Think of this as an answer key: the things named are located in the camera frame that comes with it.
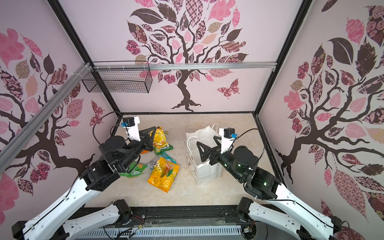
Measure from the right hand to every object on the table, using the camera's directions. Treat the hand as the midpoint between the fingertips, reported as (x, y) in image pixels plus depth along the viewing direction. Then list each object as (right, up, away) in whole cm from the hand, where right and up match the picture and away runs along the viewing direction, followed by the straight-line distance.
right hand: (207, 139), depth 58 cm
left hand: (-21, +3, +3) cm, 22 cm away
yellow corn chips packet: (-20, -2, +4) cm, 20 cm away
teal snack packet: (-31, -17, +29) cm, 46 cm away
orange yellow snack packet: (-23, -21, +23) cm, 39 cm away
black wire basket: (-54, +38, +36) cm, 75 cm away
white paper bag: (-1, -17, +12) cm, 21 cm away
